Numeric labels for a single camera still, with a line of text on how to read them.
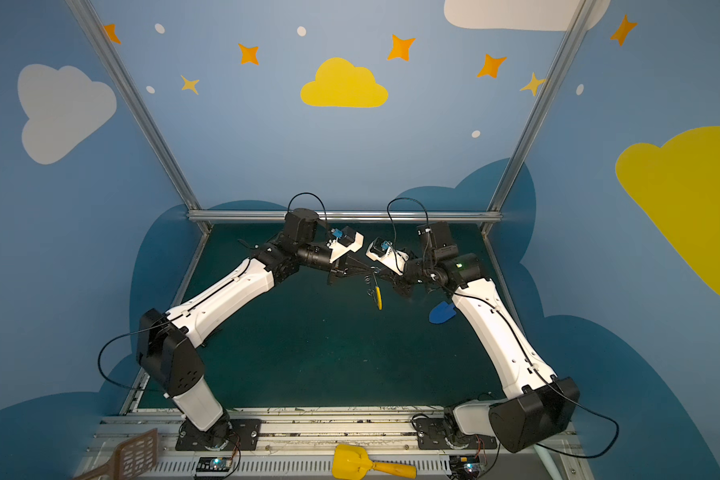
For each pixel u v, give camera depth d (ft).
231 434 2.39
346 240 1.94
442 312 3.23
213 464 2.32
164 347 1.44
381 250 1.99
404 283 2.13
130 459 2.32
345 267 2.15
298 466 2.56
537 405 1.25
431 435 2.43
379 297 2.32
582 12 2.27
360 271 2.30
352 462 2.29
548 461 2.30
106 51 2.43
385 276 2.36
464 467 2.34
